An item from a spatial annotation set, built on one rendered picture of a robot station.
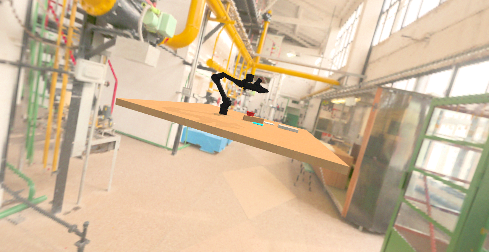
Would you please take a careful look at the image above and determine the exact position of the brown wooden bar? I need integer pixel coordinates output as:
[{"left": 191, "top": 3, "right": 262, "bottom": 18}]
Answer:
[{"left": 243, "top": 115, "right": 264, "bottom": 124}]

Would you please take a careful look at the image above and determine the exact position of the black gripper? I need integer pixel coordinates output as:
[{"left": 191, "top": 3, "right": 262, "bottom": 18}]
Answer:
[{"left": 250, "top": 83, "right": 269, "bottom": 94}]

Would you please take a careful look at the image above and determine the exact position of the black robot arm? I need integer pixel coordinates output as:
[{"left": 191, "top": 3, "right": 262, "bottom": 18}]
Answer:
[{"left": 211, "top": 72, "right": 262, "bottom": 115}]

